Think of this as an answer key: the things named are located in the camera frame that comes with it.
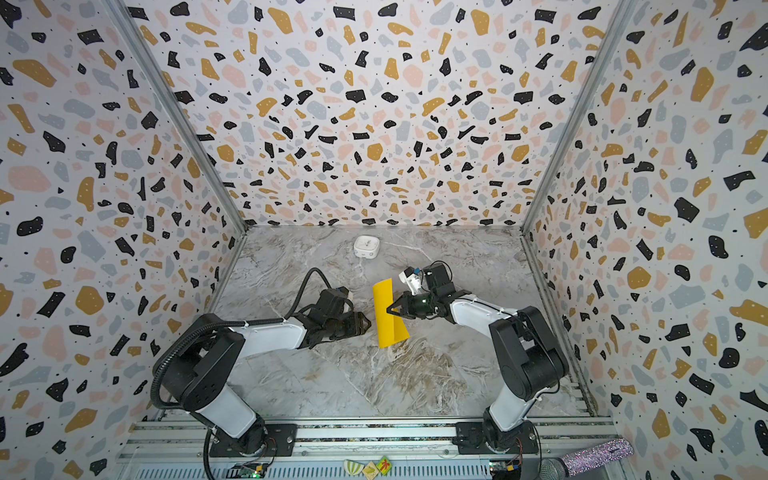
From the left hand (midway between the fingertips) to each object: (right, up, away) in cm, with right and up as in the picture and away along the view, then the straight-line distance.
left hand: (366, 321), depth 91 cm
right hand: (+6, +6, -5) cm, 10 cm away
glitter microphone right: (+54, -27, -22) cm, 64 cm away
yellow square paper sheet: (+8, -1, -6) cm, 10 cm away
